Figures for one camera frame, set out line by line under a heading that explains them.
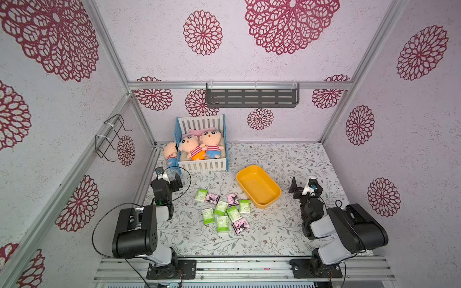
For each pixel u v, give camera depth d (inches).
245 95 37.2
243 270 29.6
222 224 33.1
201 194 37.2
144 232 17.9
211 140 40.1
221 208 35.0
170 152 42.0
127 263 29.1
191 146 40.5
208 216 33.8
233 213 34.4
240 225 32.8
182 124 43.1
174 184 32.8
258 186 38.5
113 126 30.8
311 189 28.7
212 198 36.2
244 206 35.2
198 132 44.2
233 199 36.2
